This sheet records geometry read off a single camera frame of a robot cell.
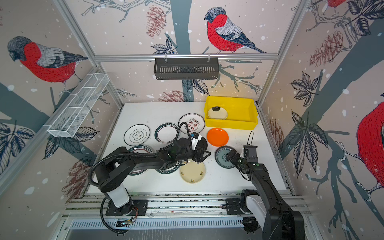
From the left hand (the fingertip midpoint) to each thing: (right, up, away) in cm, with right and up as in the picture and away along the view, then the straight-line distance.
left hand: (207, 153), depth 80 cm
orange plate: (+9, +6, +21) cm, 23 cm away
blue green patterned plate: (+9, -5, +11) cm, 15 cm away
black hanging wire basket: (-13, +55, +25) cm, 62 cm away
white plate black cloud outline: (-48, +7, +21) cm, 53 cm away
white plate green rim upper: (-28, +8, +23) cm, 37 cm away
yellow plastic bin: (+30, +23, +34) cm, 50 cm away
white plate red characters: (-7, +16, +28) cm, 33 cm away
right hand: (+14, -5, +6) cm, 16 cm away
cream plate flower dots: (-9, -12, +4) cm, 16 cm away
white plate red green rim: (-42, -1, +14) cm, 45 cm away
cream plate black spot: (+10, +23, +33) cm, 42 cm away
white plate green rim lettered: (-20, -11, +5) cm, 24 cm away
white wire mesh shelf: (-69, +18, -9) cm, 72 cm away
